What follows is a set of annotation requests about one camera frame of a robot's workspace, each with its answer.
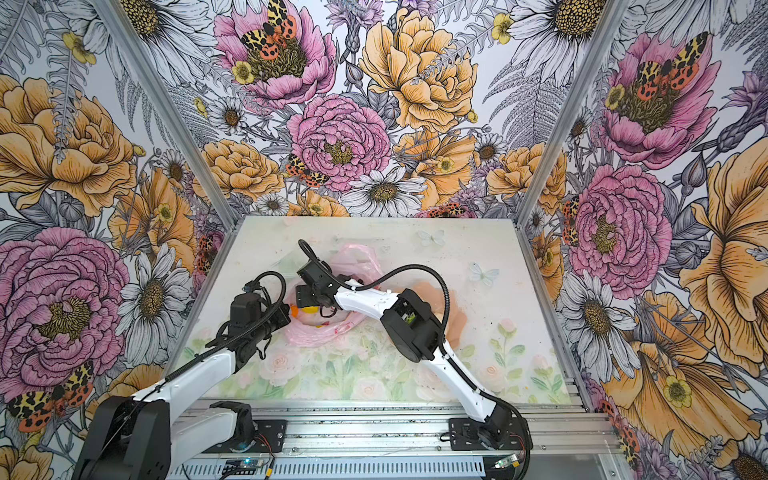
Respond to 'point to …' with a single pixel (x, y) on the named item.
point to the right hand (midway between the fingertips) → (308, 302)
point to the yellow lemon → (310, 309)
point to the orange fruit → (294, 310)
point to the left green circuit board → (242, 467)
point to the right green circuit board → (508, 461)
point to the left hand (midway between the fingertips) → (289, 314)
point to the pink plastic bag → (316, 326)
